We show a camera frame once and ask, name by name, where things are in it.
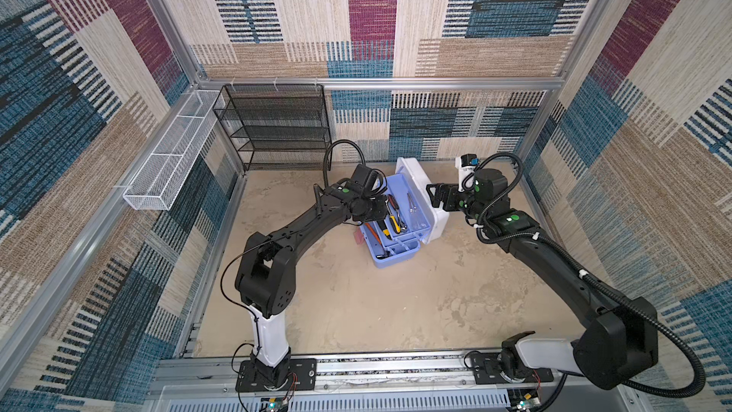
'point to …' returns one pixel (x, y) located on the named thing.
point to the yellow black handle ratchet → (396, 227)
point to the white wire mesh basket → (160, 180)
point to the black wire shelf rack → (277, 127)
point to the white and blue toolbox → (409, 220)
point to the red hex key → (374, 233)
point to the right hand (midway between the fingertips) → (440, 191)
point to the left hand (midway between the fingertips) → (385, 209)
